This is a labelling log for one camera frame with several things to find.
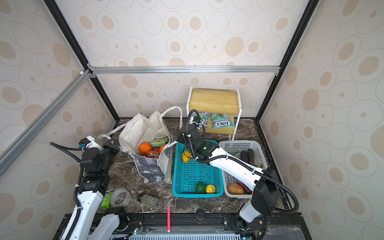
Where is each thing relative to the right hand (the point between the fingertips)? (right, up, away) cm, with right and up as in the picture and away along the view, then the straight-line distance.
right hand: (178, 130), depth 76 cm
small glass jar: (-15, -37, +2) cm, 40 cm away
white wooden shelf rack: (+21, +11, +4) cm, 24 cm away
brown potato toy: (+30, -31, +3) cm, 44 cm away
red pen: (-5, -44, -2) cm, 45 cm away
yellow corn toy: (+3, -18, +16) cm, 24 cm away
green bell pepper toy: (+11, -31, +3) cm, 33 cm away
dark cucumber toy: (+43, -16, +16) cm, 49 cm away
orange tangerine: (-22, -10, +11) cm, 26 cm away
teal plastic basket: (+4, -27, +14) cm, 31 cm away
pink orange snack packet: (-15, -14, +11) cm, 24 cm away
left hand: (-28, -2, -4) cm, 29 cm away
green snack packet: (-14, -7, +18) cm, 24 cm away
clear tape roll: (-27, -37, +2) cm, 46 cm away
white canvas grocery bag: (-22, -6, +23) cm, 33 cm away
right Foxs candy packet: (+25, +6, +18) cm, 32 cm away
